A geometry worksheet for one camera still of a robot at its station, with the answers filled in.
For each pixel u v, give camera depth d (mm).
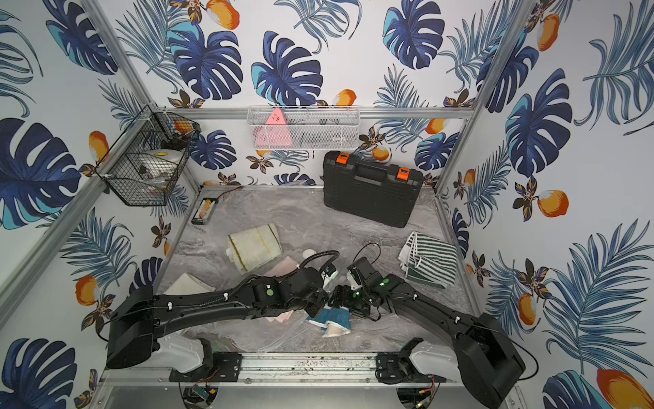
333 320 768
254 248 979
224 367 736
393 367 738
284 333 765
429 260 923
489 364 409
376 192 916
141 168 838
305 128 1004
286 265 935
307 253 973
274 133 900
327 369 759
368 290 630
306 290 580
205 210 1100
